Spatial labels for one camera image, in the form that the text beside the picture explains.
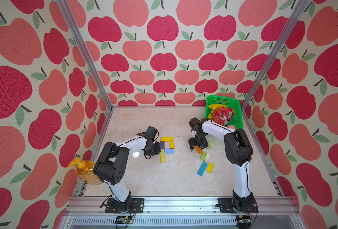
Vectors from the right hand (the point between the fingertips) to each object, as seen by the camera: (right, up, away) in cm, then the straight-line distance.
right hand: (196, 150), depth 96 cm
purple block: (-24, +3, +2) cm, 24 cm away
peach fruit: (+26, +16, +3) cm, 30 cm away
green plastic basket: (+32, +21, +9) cm, 39 cm away
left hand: (-25, -2, -3) cm, 25 cm away
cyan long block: (+2, -9, -8) cm, 12 cm away
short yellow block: (-17, +4, +3) cm, 18 cm away
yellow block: (+7, -9, -8) cm, 14 cm away
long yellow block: (-21, +7, +6) cm, 23 cm away
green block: (+8, +3, 0) cm, 9 cm away
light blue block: (-19, 0, 0) cm, 19 cm away
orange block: (+1, +1, -2) cm, 3 cm away
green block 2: (+5, -3, -3) cm, 6 cm away
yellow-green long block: (-23, -3, -3) cm, 24 cm away
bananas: (+16, +31, +13) cm, 37 cm away
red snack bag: (+20, +24, +6) cm, 32 cm away
